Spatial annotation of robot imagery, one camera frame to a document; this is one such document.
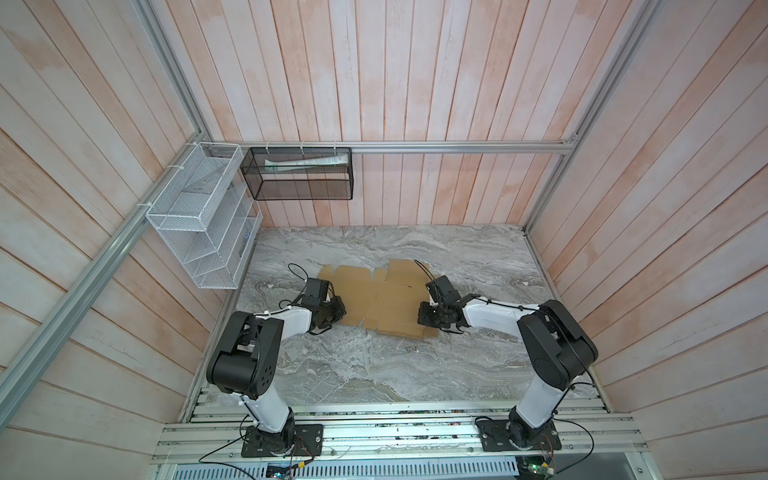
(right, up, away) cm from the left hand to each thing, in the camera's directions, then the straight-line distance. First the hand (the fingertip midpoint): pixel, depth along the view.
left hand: (346, 314), depth 96 cm
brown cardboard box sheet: (+14, +3, +8) cm, 16 cm away
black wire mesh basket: (-18, +49, +8) cm, 52 cm away
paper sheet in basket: (-12, +48, -6) cm, 50 cm away
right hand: (+24, -1, 0) cm, 24 cm away
